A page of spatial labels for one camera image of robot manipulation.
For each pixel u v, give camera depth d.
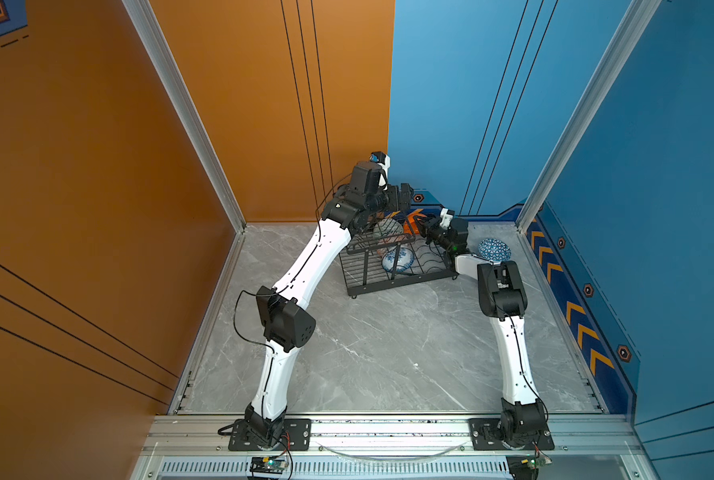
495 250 1.09
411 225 1.06
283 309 0.51
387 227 1.02
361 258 0.83
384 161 0.71
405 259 1.05
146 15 0.70
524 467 0.70
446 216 1.03
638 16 0.70
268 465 0.71
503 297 0.68
